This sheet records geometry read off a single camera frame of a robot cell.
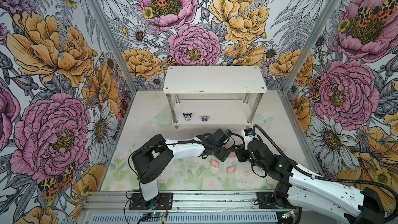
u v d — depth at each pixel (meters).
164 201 0.73
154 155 0.52
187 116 0.92
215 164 0.83
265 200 0.74
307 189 0.50
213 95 1.18
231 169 0.83
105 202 0.76
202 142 0.61
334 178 0.81
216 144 0.69
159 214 0.71
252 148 0.59
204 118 0.94
